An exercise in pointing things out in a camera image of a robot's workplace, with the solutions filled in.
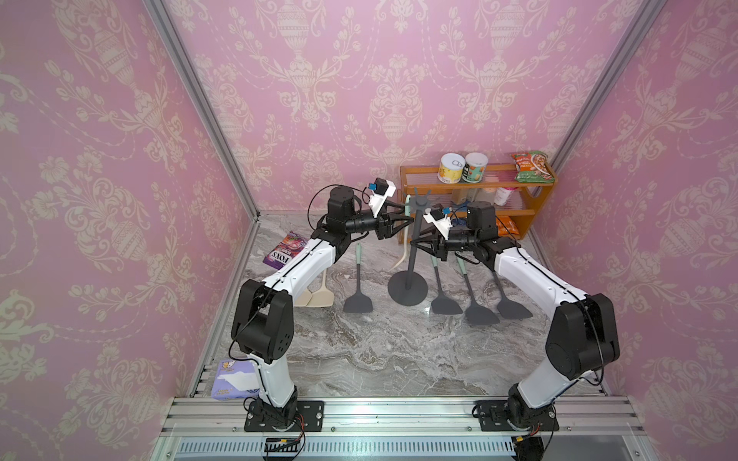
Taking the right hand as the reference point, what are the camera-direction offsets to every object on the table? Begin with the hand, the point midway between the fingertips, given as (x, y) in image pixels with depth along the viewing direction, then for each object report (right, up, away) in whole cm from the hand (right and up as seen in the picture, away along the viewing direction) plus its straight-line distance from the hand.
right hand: (415, 239), depth 81 cm
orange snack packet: (+39, +5, +29) cm, 48 cm away
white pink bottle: (+32, +15, +18) cm, 40 cm away
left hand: (-3, +6, -4) cm, 8 cm away
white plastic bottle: (+26, +15, +16) cm, 34 cm away
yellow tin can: (+12, +22, +6) cm, 25 cm away
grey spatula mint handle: (-17, -21, +14) cm, 31 cm away
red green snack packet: (+38, +22, +8) cm, 45 cm away
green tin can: (+19, +22, +6) cm, 30 cm away
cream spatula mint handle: (-35, -20, +12) cm, 42 cm away
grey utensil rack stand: (0, -17, +17) cm, 24 cm away
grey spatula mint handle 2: (+11, -22, +14) cm, 28 cm away
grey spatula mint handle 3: (+21, -24, +11) cm, 34 cm away
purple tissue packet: (-48, -37, -6) cm, 61 cm away
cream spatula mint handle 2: (-29, -20, +14) cm, 38 cm away
